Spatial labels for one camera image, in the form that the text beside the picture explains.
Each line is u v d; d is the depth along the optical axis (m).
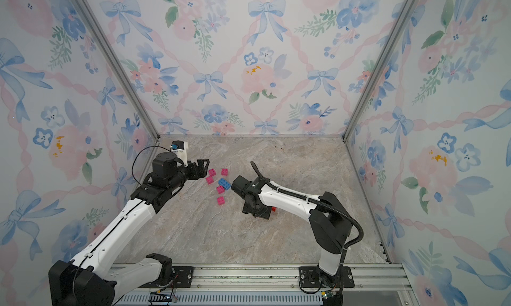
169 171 0.57
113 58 0.86
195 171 0.69
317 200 0.48
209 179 0.99
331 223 0.46
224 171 1.03
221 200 0.93
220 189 0.97
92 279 0.38
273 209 0.88
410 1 0.70
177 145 0.66
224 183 0.98
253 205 0.69
